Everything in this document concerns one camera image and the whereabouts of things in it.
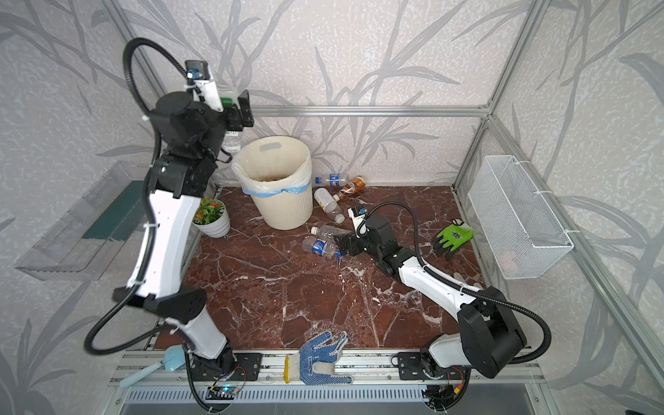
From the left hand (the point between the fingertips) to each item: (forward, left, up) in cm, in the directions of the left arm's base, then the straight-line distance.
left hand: (229, 81), depth 56 cm
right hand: (-9, -26, -42) cm, 51 cm away
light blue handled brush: (-45, +23, -58) cm, 77 cm away
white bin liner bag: (+21, +6, -44) cm, 49 cm away
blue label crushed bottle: (-9, -17, -57) cm, 60 cm away
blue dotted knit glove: (-47, -18, -55) cm, 75 cm away
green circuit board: (-53, +8, -62) cm, 82 cm away
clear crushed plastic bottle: (-3, -20, -57) cm, 60 cm away
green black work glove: (-3, -68, -60) cm, 91 cm away
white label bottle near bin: (+11, -18, -57) cm, 61 cm away
